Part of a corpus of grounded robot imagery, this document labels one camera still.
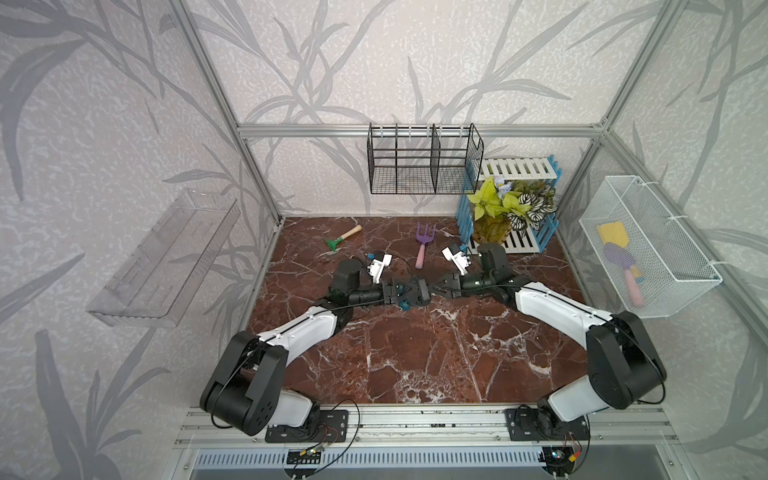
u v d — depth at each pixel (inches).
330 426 29.0
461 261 30.8
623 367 17.1
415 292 30.3
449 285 29.7
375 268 30.3
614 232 33.9
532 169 38.2
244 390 16.6
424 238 45.1
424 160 41.5
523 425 28.6
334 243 44.0
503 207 35.9
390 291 28.5
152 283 25.6
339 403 26.9
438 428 29.6
